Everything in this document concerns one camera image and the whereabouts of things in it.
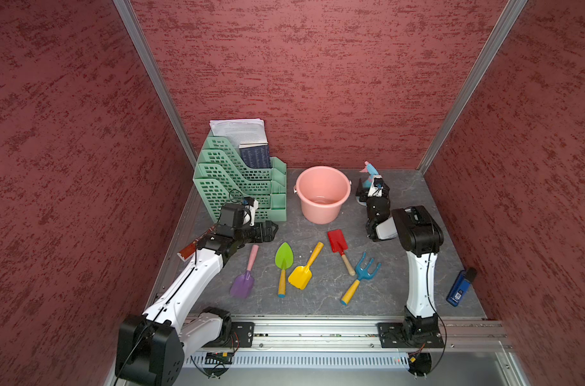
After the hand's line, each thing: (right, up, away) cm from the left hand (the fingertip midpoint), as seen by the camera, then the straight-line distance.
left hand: (266, 232), depth 82 cm
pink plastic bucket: (+22, +15, +21) cm, 33 cm away
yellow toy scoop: (+13, -17, +5) cm, 22 cm away
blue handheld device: (+67, -19, -2) cm, 69 cm away
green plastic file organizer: (-19, +19, +10) cm, 29 cm away
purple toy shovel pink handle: (-9, -19, +1) cm, 21 cm away
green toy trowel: (+6, -12, +8) cm, 16 cm away
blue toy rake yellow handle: (+35, -17, +5) cm, 39 cm away
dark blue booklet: (-8, +30, +27) cm, 41 cm away
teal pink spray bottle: (+42, +23, +14) cm, 50 cm away
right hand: (+43, +19, +20) cm, 51 cm away
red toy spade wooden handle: (+28, -8, +13) cm, 32 cm away
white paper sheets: (-14, +40, +21) cm, 47 cm away
